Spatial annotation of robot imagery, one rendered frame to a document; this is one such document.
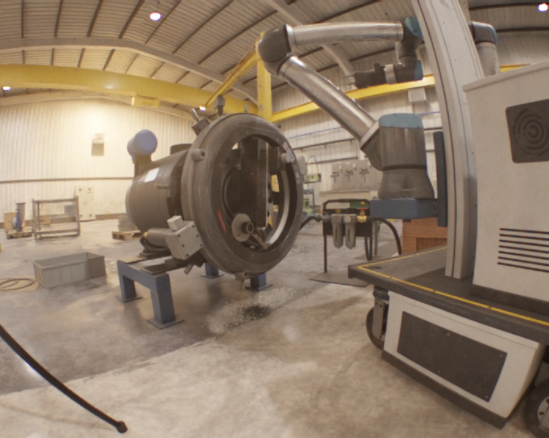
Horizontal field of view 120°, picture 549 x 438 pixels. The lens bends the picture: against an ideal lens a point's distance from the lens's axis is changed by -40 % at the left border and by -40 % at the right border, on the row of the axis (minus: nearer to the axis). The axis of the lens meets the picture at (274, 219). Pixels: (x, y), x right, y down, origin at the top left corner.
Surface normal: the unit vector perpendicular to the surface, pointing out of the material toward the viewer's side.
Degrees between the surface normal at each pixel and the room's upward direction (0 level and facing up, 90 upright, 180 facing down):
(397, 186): 70
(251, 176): 86
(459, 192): 90
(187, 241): 90
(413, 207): 90
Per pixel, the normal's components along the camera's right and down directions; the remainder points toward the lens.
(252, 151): -0.60, 0.00
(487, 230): -0.94, 0.05
